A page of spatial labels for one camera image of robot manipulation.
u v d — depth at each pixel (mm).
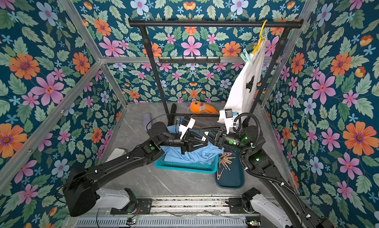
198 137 586
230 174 842
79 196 396
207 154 823
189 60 915
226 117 522
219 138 515
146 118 1084
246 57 538
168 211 730
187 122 537
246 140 483
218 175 825
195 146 585
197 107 1073
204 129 553
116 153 884
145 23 545
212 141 536
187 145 553
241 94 611
